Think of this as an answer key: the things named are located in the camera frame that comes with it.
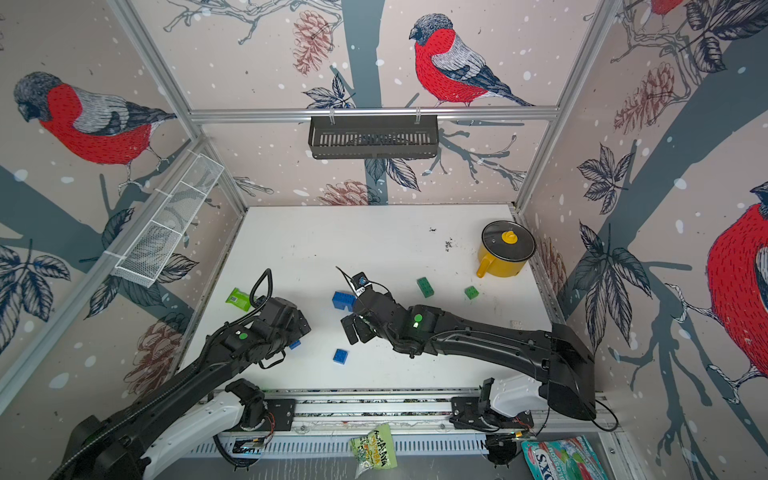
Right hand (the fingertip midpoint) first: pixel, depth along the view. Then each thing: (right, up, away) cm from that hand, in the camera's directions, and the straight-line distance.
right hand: (358, 309), depth 75 cm
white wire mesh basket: (-59, +16, +7) cm, 61 cm away
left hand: (-17, -6, +9) cm, 20 cm away
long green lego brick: (+20, +2, +21) cm, 29 cm away
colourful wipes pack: (+47, -31, -9) cm, 58 cm away
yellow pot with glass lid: (+45, +15, +19) cm, 51 cm away
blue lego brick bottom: (-6, -15, +7) cm, 17 cm away
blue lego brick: (-20, -13, +10) cm, 26 cm away
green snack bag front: (+5, -31, -6) cm, 32 cm away
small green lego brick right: (+35, 0, +20) cm, 40 cm away
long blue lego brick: (-7, -1, +16) cm, 17 cm away
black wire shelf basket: (+2, +55, +31) cm, 63 cm away
